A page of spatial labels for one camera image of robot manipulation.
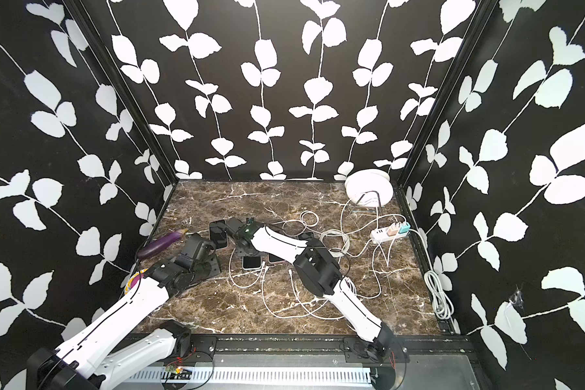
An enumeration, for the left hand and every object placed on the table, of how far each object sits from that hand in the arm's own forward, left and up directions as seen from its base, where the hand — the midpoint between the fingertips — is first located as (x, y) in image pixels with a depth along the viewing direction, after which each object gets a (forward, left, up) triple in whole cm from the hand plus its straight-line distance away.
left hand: (219, 260), depth 81 cm
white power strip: (+12, -66, -4) cm, 68 cm away
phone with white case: (+3, -10, -8) cm, 13 cm away
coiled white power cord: (-15, -76, -9) cm, 78 cm away
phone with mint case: (+15, -31, -10) cm, 35 cm away
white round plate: (+30, -58, +2) cm, 65 cm away
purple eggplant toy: (+13, +28, -9) cm, 32 cm away
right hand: (+10, -6, -10) cm, 15 cm away
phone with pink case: (+5, -18, -10) cm, 21 cm away
